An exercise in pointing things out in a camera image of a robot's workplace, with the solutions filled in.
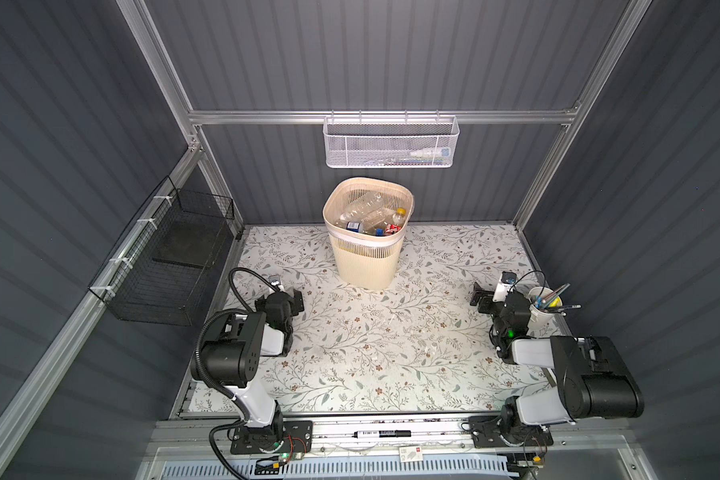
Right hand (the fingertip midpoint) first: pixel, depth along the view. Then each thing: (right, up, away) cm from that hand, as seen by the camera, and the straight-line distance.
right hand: (497, 286), depth 91 cm
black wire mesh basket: (-90, +7, -17) cm, 92 cm away
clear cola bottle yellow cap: (-31, +18, -1) cm, 36 cm away
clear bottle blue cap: (-39, +25, -4) cm, 46 cm away
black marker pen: (-36, -35, -17) cm, 53 cm away
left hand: (-69, -3, +5) cm, 69 cm away
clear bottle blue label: (-43, +19, +1) cm, 47 cm away
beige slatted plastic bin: (-40, +21, +5) cm, 46 cm away
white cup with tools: (+11, -6, -7) cm, 15 cm away
